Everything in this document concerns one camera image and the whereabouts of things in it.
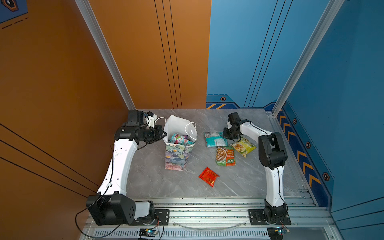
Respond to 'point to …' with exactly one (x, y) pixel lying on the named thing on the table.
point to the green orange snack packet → (225, 156)
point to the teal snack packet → (215, 139)
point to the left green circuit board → (148, 232)
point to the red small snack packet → (208, 176)
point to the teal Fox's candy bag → (177, 138)
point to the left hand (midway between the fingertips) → (166, 132)
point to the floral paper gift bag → (177, 156)
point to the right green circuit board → (281, 231)
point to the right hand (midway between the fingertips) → (223, 136)
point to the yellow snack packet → (244, 146)
